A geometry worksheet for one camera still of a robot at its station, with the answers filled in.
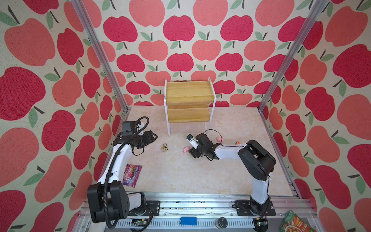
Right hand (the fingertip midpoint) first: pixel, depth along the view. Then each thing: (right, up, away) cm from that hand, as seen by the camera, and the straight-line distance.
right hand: (193, 148), depth 97 cm
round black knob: (+10, -26, -35) cm, 45 cm away
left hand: (-24, +8, -14) cm, 29 cm away
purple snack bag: (-38, -13, -14) cm, 42 cm away
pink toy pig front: (-5, 0, -2) cm, 6 cm away
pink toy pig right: (+19, +6, +3) cm, 20 cm away
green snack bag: (+47, -31, -28) cm, 63 cm away
